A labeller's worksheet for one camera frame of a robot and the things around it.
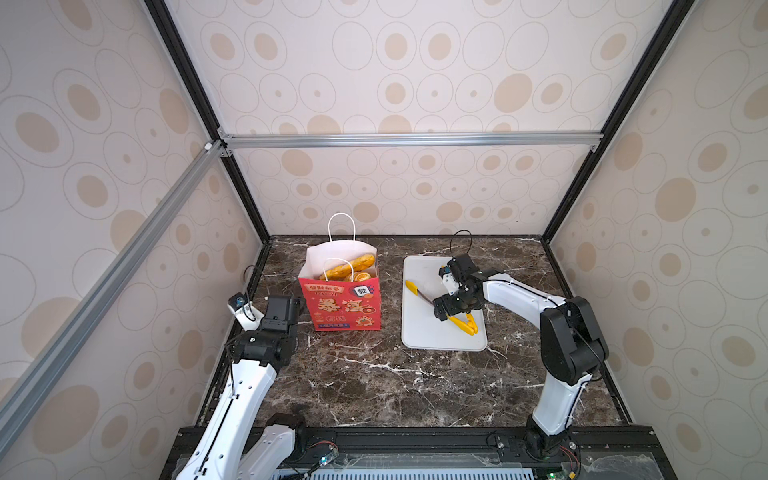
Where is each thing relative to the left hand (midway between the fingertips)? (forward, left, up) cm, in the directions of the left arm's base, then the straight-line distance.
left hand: (260, 326), depth 74 cm
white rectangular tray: (+10, -42, -18) cm, 47 cm away
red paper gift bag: (+18, -17, -5) cm, 26 cm away
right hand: (+14, -50, -14) cm, 54 cm away
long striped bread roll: (+18, -19, 0) cm, 27 cm away
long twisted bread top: (+12, -25, +6) cm, 28 cm away
